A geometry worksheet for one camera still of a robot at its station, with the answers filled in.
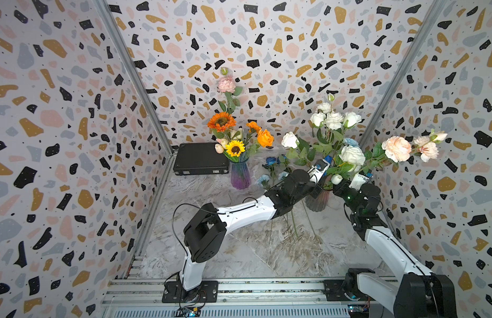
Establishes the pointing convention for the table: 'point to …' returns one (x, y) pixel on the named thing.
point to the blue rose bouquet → (272, 161)
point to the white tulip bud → (336, 179)
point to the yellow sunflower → (235, 148)
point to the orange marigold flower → (254, 125)
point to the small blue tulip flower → (294, 224)
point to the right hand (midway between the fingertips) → (335, 175)
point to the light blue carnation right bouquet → (351, 141)
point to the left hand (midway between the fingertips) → (327, 172)
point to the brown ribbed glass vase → (319, 203)
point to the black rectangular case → (199, 158)
